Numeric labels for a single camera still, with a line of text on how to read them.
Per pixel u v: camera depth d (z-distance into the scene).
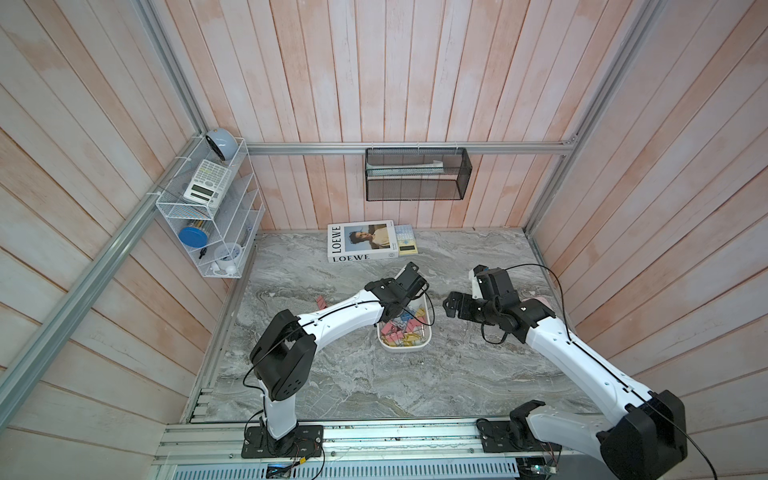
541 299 0.98
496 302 0.61
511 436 0.71
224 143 0.82
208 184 0.76
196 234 0.76
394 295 0.65
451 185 1.03
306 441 0.73
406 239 1.17
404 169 0.88
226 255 0.90
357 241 1.12
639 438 0.38
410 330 0.92
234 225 0.83
